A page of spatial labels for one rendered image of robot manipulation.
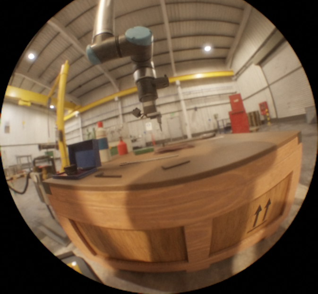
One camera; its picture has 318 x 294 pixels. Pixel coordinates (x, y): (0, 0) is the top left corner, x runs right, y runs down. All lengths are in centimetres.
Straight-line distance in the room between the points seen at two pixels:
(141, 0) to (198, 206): 843
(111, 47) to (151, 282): 86
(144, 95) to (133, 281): 76
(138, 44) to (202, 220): 50
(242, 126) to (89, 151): 291
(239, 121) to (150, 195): 284
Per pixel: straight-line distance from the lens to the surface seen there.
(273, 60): 902
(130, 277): 62
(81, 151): 54
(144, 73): 44
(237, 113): 296
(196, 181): 23
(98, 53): 42
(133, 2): 839
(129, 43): 40
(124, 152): 87
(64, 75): 498
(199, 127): 1037
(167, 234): 33
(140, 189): 23
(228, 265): 60
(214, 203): 27
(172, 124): 1013
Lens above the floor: 55
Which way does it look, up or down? 1 degrees up
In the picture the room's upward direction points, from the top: 11 degrees counter-clockwise
